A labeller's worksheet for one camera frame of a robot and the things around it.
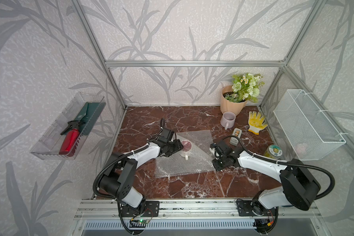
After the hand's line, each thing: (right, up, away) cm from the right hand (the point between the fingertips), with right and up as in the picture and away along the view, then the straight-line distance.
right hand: (214, 164), depth 87 cm
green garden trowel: (-66, +29, -14) cm, 73 cm away
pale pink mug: (+12, +26, +14) cm, 32 cm away
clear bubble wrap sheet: (-8, +2, +4) cm, 9 cm away
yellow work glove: (+36, +24, +23) cm, 49 cm away
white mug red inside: (-17, +9, 0) cm, 19 cm away
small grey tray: (+15, +13, +11) cm, 23 cm away
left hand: (-20, +9, +3) cm, 22 cm away
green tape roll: (+35, +8, -1) cm, 36 cm away
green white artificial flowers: (+22, +48, +7) cm, 53 cm away
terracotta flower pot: (+12, +37, +16) cm, 42 cm away
